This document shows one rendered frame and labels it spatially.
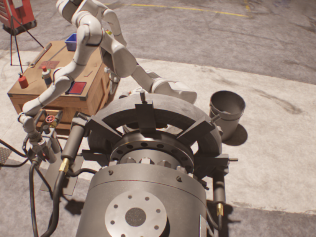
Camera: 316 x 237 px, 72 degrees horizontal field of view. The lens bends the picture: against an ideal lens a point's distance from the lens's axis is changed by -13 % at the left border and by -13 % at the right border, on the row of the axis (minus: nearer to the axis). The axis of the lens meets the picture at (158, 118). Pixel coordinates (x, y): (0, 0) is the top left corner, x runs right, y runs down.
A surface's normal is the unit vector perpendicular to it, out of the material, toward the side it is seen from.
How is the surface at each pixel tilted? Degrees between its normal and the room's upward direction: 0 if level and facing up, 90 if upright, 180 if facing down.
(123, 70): 91
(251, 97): 0
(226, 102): 87
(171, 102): 12
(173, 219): 27
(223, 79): 0
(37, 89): 0
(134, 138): 21
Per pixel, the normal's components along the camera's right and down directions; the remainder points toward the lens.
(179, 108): 0.22, -0.16
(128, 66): 0.62, 0.55
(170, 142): 0.40, -0.61
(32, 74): 0.00, -0.70
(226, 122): -0.22, 0.73
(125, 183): -0.21, -0.70
